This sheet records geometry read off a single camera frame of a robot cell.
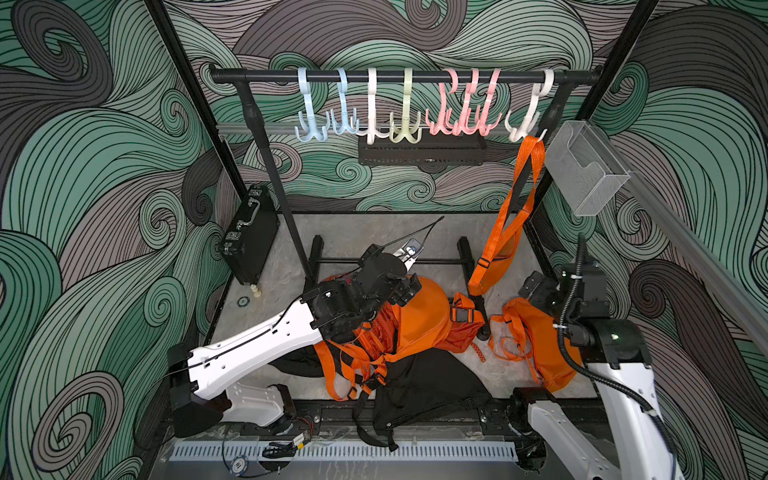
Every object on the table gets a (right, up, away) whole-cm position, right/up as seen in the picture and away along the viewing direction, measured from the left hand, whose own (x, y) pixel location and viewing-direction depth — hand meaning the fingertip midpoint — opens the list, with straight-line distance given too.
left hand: (398, 257), depth 67 cm
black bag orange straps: (+4, -34, +9) cm, 36 cm away
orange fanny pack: (+31, +4, +14) cm, 34 cm away
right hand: (+34, -7, +2) cm, 35 cm away
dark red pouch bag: (+19, -25, +17) cm, 36 cm away
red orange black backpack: (-12, -30, +11) cm, 35 cm away
